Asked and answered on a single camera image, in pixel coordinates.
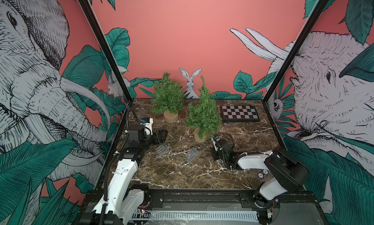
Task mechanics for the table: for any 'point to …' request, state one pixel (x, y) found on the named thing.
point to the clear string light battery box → (192, 153)
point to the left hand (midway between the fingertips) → (163, 130)
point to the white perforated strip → (199, 215)
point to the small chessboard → (239, 113)
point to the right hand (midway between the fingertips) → (211, 146)
